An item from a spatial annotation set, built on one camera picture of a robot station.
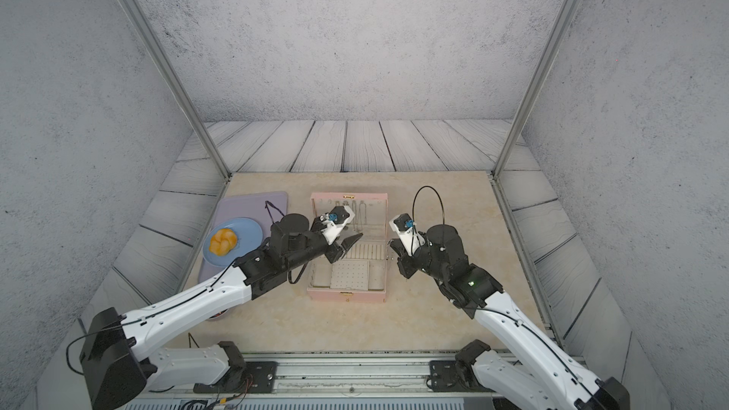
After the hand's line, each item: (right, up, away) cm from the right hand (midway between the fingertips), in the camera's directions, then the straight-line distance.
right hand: (394, 242), depth 73 cm
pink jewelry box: (-9, -11, +12) cm, 19 cm away
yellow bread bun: (-56, -4, +23) cm, 61 cm away
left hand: (-9, +4, -1) cm, 10 cm away
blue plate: (-49, -2, +28) cm, 56 cm away
